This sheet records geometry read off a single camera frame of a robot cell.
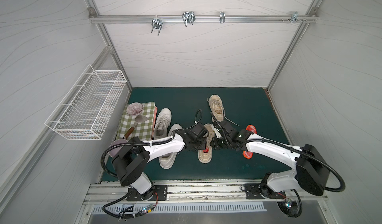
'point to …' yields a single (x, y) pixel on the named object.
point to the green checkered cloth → (144, 130)
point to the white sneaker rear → (162, 121)
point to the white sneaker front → (166, 161)
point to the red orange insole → (246, 154)
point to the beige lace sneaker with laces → (216, 107)
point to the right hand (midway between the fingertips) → (210, 143)
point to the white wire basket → (83, 112)
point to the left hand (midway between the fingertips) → (204, 144)
